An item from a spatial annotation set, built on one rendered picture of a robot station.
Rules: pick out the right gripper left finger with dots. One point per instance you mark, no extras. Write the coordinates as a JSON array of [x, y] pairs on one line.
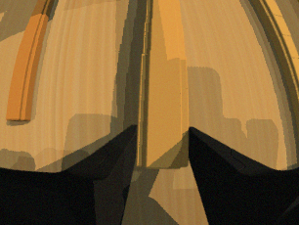
[[94, 191]]

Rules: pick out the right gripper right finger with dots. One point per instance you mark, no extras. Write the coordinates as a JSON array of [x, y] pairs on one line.
[[236, 189]]

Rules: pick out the hammer with blue head and wooden handle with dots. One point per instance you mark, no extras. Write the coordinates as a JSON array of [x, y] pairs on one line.
[[163, 105]]

